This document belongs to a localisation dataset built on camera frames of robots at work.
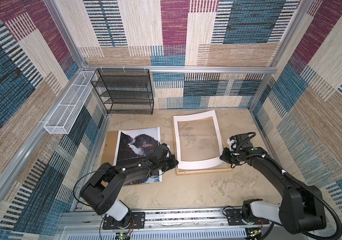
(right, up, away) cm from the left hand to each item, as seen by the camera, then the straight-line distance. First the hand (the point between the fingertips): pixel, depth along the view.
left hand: (180, 160), depth 87 cm
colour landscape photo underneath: (-28, +7, +13) cm, 32 cm away
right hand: (+22, +1, -2) cm, 23 cm away
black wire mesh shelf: (-39, +45, +24) cm, 64 cm away
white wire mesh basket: (-55, +23, -17) cm, 62 cm away
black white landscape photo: (+13, +11, +17) cm, 24 cm away
